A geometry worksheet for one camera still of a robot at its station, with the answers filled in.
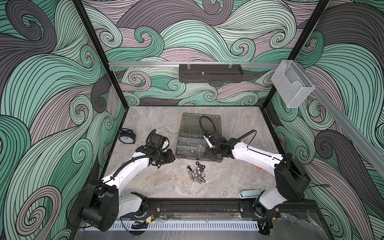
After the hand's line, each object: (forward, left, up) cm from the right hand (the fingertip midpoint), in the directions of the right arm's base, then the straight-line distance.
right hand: (210, 150), depth 88 cm
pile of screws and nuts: (-13, +8, -5) cm, 16 cm away
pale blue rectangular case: (-23, -20, -4) cm, 30 cm away
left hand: (-5, +21, +1) cm, 22 cm away
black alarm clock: (+9, +52, +2) cm, 53 cm away
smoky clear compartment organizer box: (+8, +11, -6) cm, 15 cm away
